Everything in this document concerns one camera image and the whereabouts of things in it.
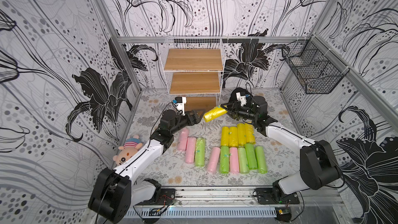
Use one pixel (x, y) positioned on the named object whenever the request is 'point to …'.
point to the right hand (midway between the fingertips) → (223, 106)
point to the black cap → (243, 93)
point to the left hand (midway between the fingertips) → (203, 114)
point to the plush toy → (131, 145)
